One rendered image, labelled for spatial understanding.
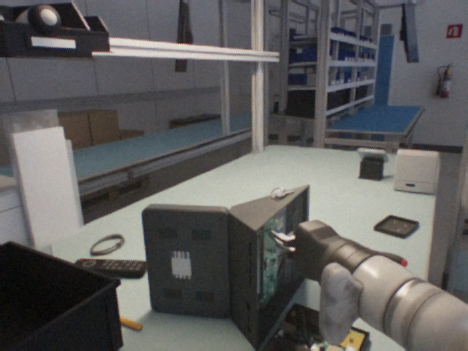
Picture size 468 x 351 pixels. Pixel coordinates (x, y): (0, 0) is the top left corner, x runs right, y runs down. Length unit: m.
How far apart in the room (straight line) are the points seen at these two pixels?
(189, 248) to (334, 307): 0.30
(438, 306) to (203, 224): 0.36
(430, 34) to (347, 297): 6.77
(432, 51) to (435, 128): 1.28
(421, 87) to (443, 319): 6.75
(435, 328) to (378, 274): 0.07
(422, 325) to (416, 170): 1.02
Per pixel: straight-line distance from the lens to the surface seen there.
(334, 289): 0.39
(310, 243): 0.49
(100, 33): 0.85
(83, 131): 4.11
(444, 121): 7.11
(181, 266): 0.65
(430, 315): 0.39
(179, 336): 0.66
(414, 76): 7.07
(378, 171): 1.50
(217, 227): 0.59
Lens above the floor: 1.42
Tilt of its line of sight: 16 degrees down
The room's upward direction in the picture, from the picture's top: 2 degrees counter-clockwise
